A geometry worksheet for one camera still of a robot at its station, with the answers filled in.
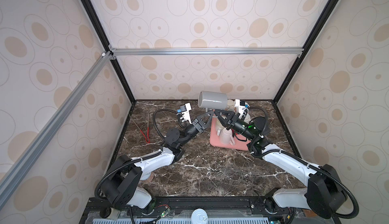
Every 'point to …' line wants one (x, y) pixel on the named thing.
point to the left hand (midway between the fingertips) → (218, 116)
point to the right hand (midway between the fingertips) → (215, 114)
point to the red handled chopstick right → (148, 139)
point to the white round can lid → (199, 216)
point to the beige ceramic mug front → (226, 137)
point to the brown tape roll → (149, 179)
